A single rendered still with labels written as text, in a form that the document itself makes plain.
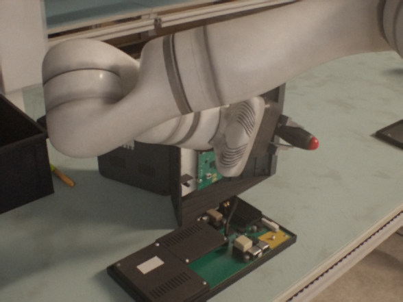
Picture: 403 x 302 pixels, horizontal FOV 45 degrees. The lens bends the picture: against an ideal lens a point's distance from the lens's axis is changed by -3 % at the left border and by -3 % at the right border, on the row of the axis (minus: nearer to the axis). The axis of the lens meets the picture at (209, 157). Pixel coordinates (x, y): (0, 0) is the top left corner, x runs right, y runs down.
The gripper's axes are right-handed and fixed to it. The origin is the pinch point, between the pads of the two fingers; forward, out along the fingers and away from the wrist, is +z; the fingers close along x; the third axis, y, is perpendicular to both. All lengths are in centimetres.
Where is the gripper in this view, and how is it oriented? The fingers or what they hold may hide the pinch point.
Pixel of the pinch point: (299, 137)
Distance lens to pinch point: 70.9
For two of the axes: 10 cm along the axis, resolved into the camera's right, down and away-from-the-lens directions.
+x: -3.2, 9.2, 2.1
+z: 6.3, 0.4, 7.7
